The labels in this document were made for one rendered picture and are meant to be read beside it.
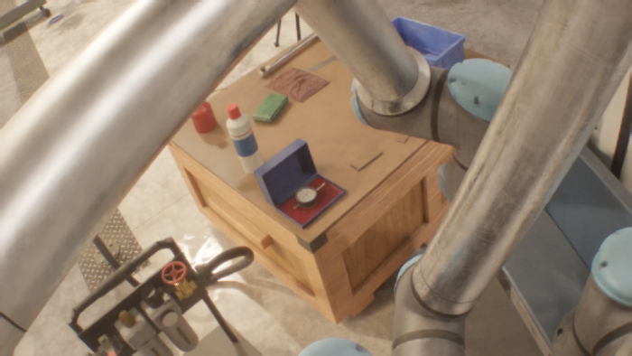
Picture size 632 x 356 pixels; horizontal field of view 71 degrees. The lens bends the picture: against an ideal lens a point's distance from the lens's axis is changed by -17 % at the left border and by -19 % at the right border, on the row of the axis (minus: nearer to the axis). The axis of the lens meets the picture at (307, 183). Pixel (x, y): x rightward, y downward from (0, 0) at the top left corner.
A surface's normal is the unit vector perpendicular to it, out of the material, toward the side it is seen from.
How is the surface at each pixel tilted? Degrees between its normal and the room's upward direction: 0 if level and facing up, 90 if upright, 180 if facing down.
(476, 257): 85
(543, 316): 0
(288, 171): 84
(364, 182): 0
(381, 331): 0
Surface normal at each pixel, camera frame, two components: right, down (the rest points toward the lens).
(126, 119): 0.73, 0.04
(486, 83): -0.14, -0.68
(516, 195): -0.38, 0.64
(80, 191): 0.81, 0.18
